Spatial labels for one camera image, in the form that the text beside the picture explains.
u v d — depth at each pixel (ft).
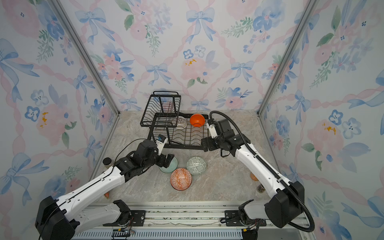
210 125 2.31
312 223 1.20
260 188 2.58
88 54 2.87
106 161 2.75
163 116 3.69
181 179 2.77
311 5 2.23
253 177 2.89
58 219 1.25
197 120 3.60
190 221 2.41
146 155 1.94
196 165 2.96
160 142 2.22
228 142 1.80
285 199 1.28
